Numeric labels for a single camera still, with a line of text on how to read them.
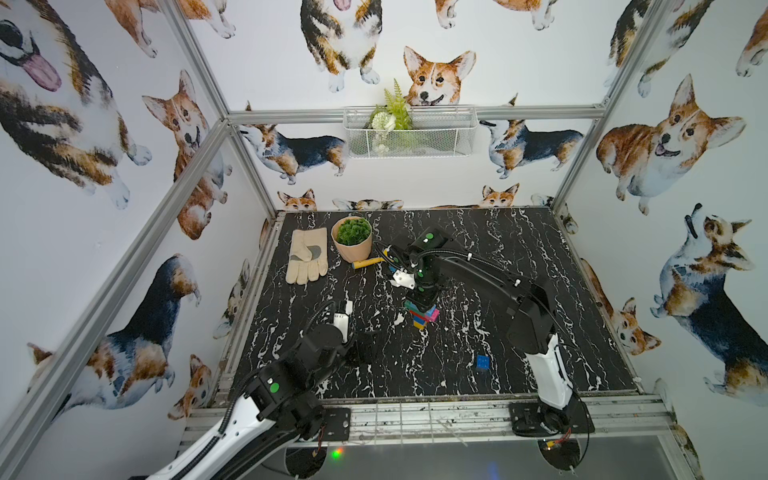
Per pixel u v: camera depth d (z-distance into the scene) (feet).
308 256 3.48
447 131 3.03
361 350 2.13
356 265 3.36
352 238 3.28
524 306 1.65
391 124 2.68
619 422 2.46
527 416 2.41
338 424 2.42
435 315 2.66
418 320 2.82
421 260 1.94
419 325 2.88
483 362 2.68
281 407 1.62
